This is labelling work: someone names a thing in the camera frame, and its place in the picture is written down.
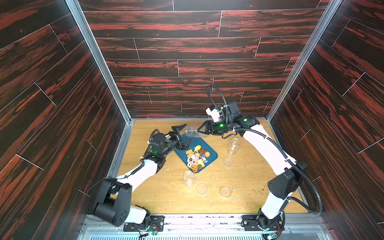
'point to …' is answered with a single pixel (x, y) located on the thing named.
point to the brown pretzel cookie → (194, 168)
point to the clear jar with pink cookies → (192, 131)
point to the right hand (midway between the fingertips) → (204, 129)
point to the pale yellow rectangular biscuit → (200, 162)
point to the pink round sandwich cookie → (196, 159)
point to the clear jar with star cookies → (232, 147)
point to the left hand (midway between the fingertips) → (190, 131)
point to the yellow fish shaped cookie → (197, 148)
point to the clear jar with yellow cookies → (188, 177)
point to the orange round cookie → (207, 154)
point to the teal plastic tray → (197, 141)
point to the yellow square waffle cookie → (189, 151)
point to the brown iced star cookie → (202, 151)
